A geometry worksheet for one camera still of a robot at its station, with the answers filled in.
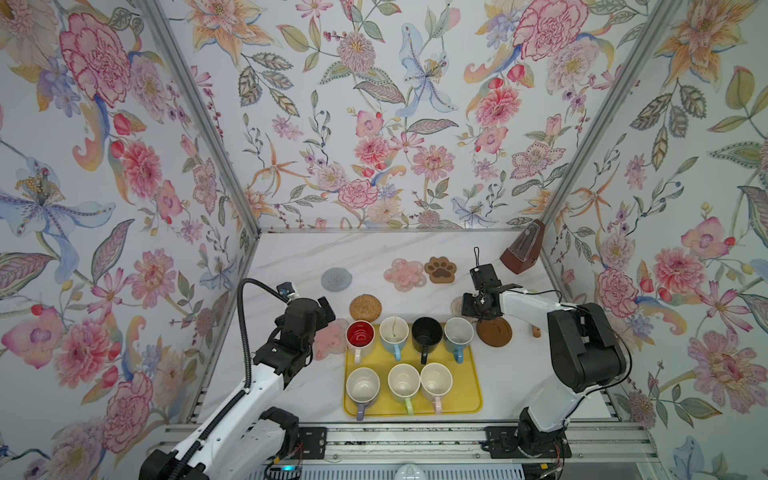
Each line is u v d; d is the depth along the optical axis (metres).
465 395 0.82
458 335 0.90
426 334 0.87
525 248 1.02
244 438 0.57
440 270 1.10
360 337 0.90
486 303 0.72
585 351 0.48
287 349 0.60
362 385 0.82
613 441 0.77
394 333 0.91
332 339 0.93
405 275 1.07
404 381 0.81
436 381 0.83
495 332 0.93
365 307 0.99
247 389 0.49
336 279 1.07
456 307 0.98
